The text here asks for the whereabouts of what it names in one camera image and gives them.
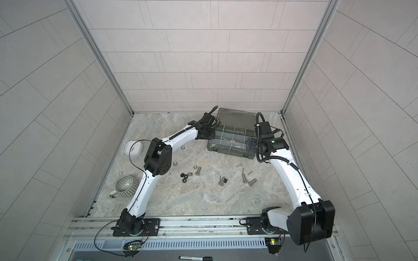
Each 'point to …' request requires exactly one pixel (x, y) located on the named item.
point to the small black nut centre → (225, 180)
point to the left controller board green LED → (131, 246)
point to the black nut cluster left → (185, 176)
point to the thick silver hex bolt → (250, 183)
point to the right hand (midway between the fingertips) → (256, 145)
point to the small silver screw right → (251, 171)
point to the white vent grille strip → (93, 245)
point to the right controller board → (274, 244)
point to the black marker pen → (196, 258)
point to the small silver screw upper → (238, 165)
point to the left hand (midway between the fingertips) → (216, 131)
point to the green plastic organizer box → (235, 128)
